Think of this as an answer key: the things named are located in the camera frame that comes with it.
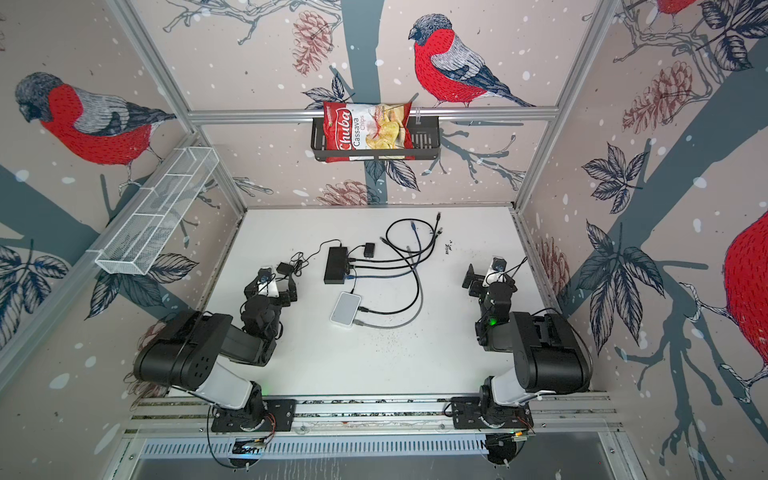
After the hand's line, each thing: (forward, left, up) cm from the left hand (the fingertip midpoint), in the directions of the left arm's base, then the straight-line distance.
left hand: (271, 274), depth 88 cm
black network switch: (+9, -18, -10) cm, 22 cm away
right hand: (+1, -65, -1) cm, 65 cm away
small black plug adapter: (+16, -28, -10) cm, 34 cm away
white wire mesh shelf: (+2, +27, +20) cm, 33 cm away
